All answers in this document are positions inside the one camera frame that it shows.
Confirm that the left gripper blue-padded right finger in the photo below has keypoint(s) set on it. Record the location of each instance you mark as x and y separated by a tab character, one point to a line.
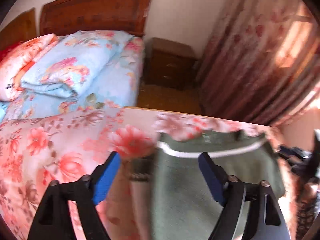
264	219

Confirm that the pink floral pillow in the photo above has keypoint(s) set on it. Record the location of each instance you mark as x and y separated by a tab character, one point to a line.
19	60

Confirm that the green knit sweater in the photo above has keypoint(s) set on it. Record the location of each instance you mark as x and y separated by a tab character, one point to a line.
171	197

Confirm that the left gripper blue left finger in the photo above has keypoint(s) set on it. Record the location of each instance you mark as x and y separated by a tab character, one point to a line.
53	218

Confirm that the red dotted cloth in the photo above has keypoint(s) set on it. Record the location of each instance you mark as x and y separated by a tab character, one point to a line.
4	52

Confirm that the blue floral bed sheet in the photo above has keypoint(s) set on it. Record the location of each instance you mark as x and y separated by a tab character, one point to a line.
115	86

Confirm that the floral pink curtain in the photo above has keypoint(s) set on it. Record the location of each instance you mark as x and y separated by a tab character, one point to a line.
261	63

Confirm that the floral pink bed sheet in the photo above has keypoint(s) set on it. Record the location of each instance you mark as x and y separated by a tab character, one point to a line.
67	146

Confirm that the dark wooden nightstand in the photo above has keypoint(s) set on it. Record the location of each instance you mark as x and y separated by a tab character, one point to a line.
171	64

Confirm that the brown wooden headboard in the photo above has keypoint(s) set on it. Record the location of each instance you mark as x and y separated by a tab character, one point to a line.
64	17

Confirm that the light blue folded quilt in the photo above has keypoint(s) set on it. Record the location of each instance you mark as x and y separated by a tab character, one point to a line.
69	68

